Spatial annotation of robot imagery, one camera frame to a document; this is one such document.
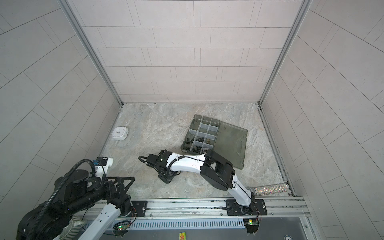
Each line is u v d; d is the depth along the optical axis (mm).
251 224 680
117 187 494
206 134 937
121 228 643
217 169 527
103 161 505
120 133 939
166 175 631
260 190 733
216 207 724
